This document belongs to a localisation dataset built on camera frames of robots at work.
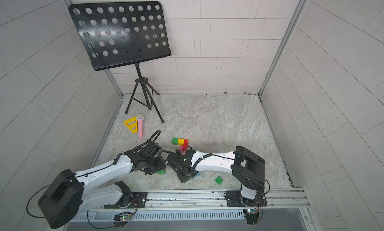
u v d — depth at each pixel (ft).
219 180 2.51
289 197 2.39
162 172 2.54
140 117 3.25
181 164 1.87
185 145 2.89
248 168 1.49
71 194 1.29
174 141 2.99
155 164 2.35
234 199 2.25
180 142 2.95
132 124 3.22
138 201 2.33
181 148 2.85
